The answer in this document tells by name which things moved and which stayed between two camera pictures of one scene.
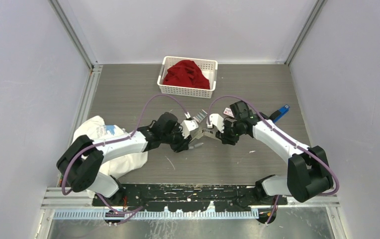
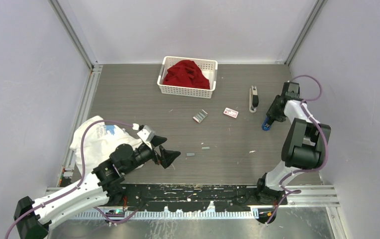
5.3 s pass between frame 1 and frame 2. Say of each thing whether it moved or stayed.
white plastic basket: stayed
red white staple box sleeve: stayed
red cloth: stayed
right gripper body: moved
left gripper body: moved
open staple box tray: stayed
